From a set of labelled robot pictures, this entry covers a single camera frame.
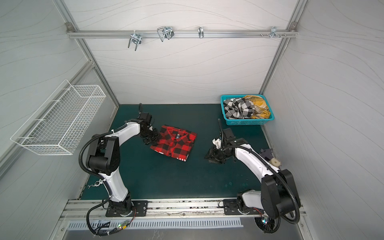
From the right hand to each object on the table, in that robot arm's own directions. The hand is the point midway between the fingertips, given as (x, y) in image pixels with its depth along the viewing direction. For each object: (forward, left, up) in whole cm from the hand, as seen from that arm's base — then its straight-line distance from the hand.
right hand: (209, 155), depth 82 cm
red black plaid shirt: (+10, +22, -5) cm, 24 cm away
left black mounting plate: (-27, +34, -8) cm, 44 cm away
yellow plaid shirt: (+36, -36, 0) cm, 51 cm away
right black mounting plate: (-24, -11, -9) cm, 28 cm away
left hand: (+13, +31, -5) cm, 34 cm away
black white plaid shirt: (+39, -21, -2) cm, 44 cm away
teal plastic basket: (+29, -29, -5) cm, 42 cm away
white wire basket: (0, +71, +24) cm, 75 cm away
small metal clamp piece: (-17, +61, -7) cm, 64 cm away
